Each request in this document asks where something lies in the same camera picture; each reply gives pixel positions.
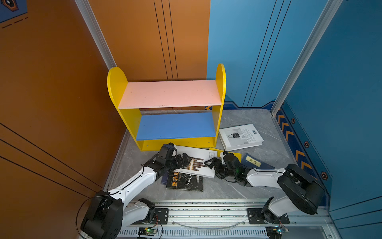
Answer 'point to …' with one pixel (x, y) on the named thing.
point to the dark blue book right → (250, 161)
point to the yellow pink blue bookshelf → (185, 113)
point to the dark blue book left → (164, 179)
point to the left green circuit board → (149, 231)
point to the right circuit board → (274, 232)
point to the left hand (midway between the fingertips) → (186, 160)
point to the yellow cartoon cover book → (219, 151)
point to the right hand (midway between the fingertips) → (205, 168)
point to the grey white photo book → (238, 137)
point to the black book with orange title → (181, 181)
